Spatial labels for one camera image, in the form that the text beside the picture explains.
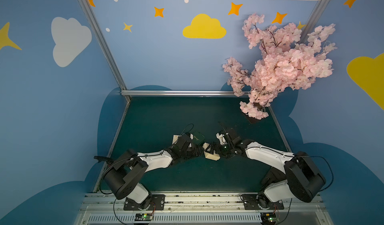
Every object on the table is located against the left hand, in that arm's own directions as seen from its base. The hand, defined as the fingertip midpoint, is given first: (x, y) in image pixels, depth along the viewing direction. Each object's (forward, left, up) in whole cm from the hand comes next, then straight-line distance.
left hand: (205, 151), depth 86 cm
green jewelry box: (+11, +4, -4) cm, 12 cm away
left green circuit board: (-32, +30, -6) cm, 44 cm away
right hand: (+1, -4, 0) cm, 5 cm away
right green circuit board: (-31, -30, -6) cm, 44 cm away
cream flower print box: (-4, -4, +2) cm, 6 cm away
